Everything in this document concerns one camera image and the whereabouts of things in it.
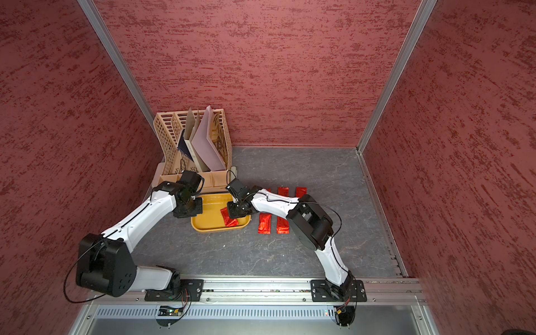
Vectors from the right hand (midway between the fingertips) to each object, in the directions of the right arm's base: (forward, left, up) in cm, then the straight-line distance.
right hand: (232, 218), depth 90 cm
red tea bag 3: (+15, -32, -3) cm, 36 cm away
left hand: (-2, +15, +7) cm, 16 cm away
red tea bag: (-2, +1, +1) cm, 3 cm away
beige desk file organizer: (+45, +36, +17) cm, 60 cm away
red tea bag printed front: (+16, -24, -4) cm, 29 cm away
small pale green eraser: (+26, +2, -2) cm, 26 cm away
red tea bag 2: (-2, -14, -2) cm, 15 cm away
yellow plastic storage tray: (-1, +9, +1) cm, 9 cm away
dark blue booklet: (+32, +26, +14) cm, 43 cm away
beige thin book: (+21, +15, +15) cm, 30 cm away
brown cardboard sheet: (+37, +20, +24) cm, 48 cm away
